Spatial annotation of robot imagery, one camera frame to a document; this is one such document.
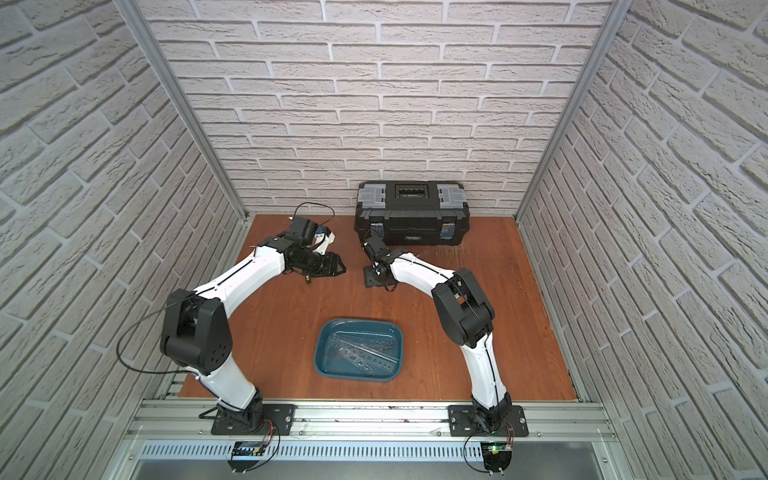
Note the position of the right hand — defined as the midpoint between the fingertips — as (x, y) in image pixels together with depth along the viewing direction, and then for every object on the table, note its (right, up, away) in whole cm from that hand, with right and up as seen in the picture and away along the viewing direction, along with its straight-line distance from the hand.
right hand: (380, 277), depth 98 cm
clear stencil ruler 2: (+2, -23, -15) cm, 28 cm away
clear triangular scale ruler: (-4, -19, -13) cm, 24 cm away
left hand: (-11, +5, -10) cm, 15 cm away
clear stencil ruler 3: (-12, -20, -13) cm, 27 cm away
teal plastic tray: (+1, -16, -10) cm, 20 cm away
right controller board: (+30, -40, -28) cm, 57 cm away
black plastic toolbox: (+11, +22, -1) cm, 24 cm away
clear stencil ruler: (+1, -25, -16) cm, 30 cm away
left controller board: (-32, -40, -26) cm, 57 cm away
